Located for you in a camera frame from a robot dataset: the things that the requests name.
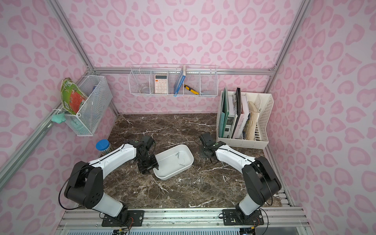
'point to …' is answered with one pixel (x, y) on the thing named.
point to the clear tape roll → (145, 89)
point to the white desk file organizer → (265, 104)
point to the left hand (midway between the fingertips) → (156, 166)
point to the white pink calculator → (160, 83)
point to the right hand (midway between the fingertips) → (204, 150)
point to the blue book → (179, 82)
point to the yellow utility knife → (191, 89)
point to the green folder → (223, 117)
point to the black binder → (238, 106)
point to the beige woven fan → (252, 121)
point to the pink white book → (243, 119)
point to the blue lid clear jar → (104, 146)
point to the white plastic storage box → (172, 160)
